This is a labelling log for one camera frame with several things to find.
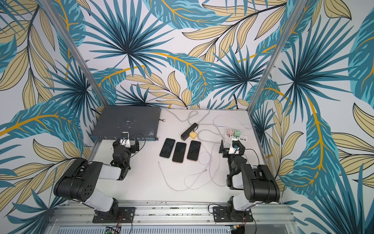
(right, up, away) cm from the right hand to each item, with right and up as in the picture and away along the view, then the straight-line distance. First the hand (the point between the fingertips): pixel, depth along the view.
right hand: (222, 140), depth 86 cm
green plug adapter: (+13, +4, +12) cm, 18 cm away
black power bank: (-22, +2, +14) cm, 26 cm away
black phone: (-17, -8, +9) cm, 20 cm away
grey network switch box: (-79, +11, +21) cm, 82 cm away
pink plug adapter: (+8, +4, +12) cm, 15 cm away
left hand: (-58, 0, +5) cm, 58 cm away
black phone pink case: (-26, -9, +9) cm, 29 cm away
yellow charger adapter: (-17, +2, +17) cm, 24 cm away
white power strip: (+18, 0, +14) cm, 23 cm away
